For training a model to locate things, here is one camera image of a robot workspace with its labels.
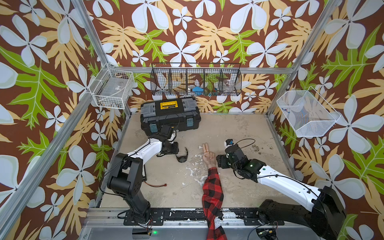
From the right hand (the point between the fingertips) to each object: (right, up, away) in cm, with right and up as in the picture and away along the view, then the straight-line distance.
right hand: (219, 156), depth 84 cm
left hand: (-26, +4, +10) cm, 27 cm away
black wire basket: (-3, +49, +14) cm, 51 cm away
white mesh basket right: (+49, +23, -2) cm, 55 cm away
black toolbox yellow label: (-23, +26, +14) cm, 37 cm away
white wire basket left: (-63, +40, +3) cm, 74 cm away
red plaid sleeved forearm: (-5, -21, -6) cm, 22 cm away
